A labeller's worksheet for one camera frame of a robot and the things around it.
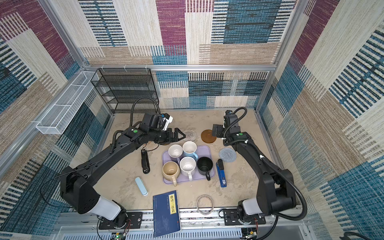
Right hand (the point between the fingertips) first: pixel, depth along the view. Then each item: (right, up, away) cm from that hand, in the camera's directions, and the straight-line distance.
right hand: (221, 130), depth 87 cm
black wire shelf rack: (-65, +28, +24) cm, 75 cm away
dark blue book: (-30, -41, -13) cm, 52 cm away
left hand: (-23, -2, -11) cm, 25 cm away
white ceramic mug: (-19, -21, +2) cm, 28 cm away
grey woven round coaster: (+5, -16, +8) cm, 19 cm away
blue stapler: (0, -24, -2) cm, 24 cm away
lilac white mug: (-28, -14, +9) cm, 32 cm away
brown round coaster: (-7, -5, +17) cm, 19 cm away
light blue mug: (-19, -11, +6) cm, 23 cm away
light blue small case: (-44, -30, -6) cm, 53 cm away
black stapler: (-45, -19, +2) cm, 49 cm away
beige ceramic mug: (-29, -24, +2) cm, 38 cm away
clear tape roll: (-10, -38, -10) cm, 40 cm away
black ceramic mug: (-10, -20, 0) cm, 23 cm away
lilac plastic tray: (-9, -14, +11) cm, 20 cm away
